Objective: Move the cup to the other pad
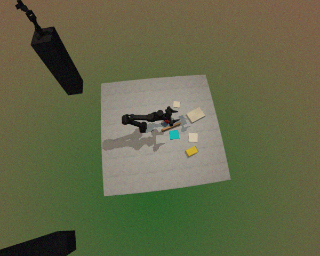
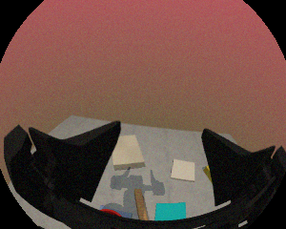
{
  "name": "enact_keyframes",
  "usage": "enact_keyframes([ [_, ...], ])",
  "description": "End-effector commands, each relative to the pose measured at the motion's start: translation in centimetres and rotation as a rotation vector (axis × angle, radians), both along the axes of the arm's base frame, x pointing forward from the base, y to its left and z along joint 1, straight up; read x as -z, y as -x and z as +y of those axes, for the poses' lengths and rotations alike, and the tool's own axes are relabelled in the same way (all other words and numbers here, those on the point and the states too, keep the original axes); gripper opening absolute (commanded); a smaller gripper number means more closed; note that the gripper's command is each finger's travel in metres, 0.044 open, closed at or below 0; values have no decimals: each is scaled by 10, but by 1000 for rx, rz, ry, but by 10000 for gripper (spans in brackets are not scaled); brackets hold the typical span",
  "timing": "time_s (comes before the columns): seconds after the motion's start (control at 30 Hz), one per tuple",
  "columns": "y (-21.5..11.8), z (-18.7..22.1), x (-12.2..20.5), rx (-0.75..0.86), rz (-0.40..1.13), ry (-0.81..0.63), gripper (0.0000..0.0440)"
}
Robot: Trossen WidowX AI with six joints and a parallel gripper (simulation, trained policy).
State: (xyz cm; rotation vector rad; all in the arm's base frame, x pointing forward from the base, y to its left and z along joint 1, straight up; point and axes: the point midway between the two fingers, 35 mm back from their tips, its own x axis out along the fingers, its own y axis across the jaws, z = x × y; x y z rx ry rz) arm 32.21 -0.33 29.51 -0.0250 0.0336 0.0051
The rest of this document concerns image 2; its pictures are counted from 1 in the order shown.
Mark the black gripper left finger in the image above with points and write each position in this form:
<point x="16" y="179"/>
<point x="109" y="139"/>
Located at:
<point x="83" y="158"/>

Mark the beige flat square pad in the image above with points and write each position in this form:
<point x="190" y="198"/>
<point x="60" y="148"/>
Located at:
<point x="183" y="170"/>

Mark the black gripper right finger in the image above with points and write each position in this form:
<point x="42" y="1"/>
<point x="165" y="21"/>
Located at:
<point x="230" y="166"/>

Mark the yellow rectangular block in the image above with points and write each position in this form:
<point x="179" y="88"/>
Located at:
<point x="207" y="173"/>

